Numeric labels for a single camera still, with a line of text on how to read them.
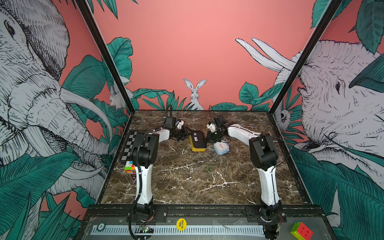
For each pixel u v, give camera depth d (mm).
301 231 661
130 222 658
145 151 574
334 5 687
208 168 900
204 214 748
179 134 913
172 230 701
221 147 956
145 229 701
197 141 971
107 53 874
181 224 714
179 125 971
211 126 954
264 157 573
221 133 796
